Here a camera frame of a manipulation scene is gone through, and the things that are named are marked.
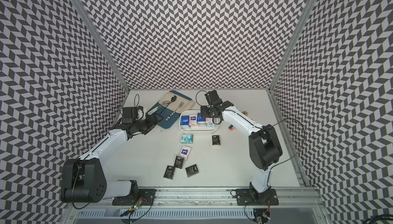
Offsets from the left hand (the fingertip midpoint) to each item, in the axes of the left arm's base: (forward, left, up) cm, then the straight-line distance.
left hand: (159, 122), depth 87 cm
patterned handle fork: (+11, -3, -10) cm, 16 cm away
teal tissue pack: (-6, -15, -10) cm, 19 cm away
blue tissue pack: (+5, -23, -6) cm, 24 cm away
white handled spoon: (+23, +2, -9) cm, 25 cm away
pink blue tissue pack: (+4, -29, -6) cm, 30 cm away
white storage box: (+2, -22, -11) cm, 24 cm away
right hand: (+5, -27, 0) cm, 28 cm away
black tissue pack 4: (-24, -19, -10) cm, 32 cm away
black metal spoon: (+27, -3, -10) cm, 29 cm away
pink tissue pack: (+5, -19, -5) cm, 20 cm away
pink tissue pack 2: (-14, -15, -9) cm, 22 cm away
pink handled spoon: (+2, -43, -11) cm, 45 cm away
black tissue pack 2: (-20, -13, -8) cm, 25 cm away
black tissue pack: (-7, -33, -10) cm, 35 cm away
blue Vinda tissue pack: (+3, -14, -6) cm, 15 cm away
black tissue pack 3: (-25, -8, -10) cm, 28 cm away
